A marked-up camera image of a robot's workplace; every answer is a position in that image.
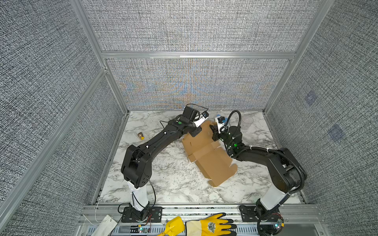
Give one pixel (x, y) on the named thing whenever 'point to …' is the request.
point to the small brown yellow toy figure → (140, 134)
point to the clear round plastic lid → (247, 119)
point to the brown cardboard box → (210, 159)
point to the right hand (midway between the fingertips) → (211, 124)
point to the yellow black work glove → (212, 225)
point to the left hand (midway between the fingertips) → (197, 125)
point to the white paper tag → (106, 227)
